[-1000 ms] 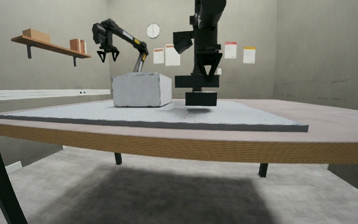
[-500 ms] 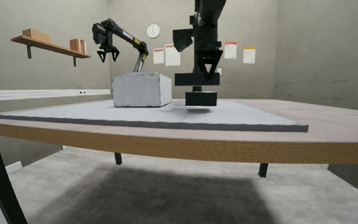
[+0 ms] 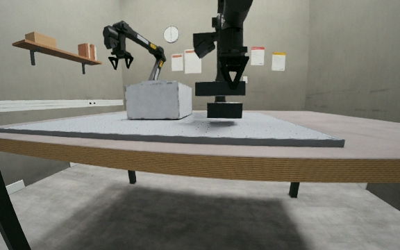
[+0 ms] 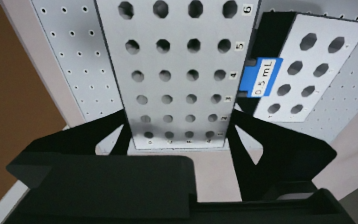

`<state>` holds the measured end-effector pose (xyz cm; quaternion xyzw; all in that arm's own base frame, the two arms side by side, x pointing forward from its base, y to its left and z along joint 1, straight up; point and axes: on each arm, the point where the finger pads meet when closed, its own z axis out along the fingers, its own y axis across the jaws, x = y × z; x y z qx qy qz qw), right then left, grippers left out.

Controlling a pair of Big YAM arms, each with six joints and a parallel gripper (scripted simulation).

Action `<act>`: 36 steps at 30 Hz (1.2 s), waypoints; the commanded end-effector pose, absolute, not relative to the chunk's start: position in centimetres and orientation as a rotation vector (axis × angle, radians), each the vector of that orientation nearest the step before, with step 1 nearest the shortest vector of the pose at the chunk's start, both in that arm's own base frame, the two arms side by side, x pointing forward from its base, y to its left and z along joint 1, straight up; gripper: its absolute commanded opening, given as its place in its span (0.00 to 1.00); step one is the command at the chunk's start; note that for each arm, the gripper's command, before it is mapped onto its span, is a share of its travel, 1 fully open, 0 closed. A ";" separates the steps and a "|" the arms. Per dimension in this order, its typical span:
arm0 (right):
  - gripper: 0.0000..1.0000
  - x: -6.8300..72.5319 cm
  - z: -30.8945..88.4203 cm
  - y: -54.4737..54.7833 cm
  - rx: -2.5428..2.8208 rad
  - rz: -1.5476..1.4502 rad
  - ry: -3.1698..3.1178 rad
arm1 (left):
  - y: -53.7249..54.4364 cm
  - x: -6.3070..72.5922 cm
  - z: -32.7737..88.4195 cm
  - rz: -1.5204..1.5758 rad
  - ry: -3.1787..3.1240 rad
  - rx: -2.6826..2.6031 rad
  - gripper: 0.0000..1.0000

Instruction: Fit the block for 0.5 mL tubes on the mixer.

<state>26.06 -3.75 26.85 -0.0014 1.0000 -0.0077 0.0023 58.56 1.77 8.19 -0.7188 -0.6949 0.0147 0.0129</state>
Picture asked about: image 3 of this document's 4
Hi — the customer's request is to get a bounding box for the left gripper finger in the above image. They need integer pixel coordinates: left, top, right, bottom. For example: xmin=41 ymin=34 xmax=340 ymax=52
xmin=220 ymin=66 xmax=241 ymax=81
xmin=219 ymin=56 xmax=249 ymax=89

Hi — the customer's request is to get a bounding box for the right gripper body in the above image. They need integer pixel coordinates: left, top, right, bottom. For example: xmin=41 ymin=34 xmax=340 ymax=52
xmin=110 ymin=45 xmax=132 ymax=60

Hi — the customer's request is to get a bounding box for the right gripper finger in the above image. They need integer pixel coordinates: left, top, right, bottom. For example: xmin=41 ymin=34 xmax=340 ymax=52
xmin=124 ymin=54 xmax=134 ymax=69
xmin=108 ymin=57 xmax=119 ymax=70

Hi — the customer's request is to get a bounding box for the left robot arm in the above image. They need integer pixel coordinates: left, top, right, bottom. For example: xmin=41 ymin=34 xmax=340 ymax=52
xmin=193 ymin=0 xmax=253 ymax=81

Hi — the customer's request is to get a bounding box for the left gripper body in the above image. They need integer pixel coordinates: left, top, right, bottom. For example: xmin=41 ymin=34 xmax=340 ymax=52
xmin=219 ymin=28 xmax=248 ymax=67

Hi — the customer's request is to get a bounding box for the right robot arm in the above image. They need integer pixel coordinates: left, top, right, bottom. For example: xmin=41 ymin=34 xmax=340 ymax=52
xmin=103 ymin=21 xmax=166 ymax=81

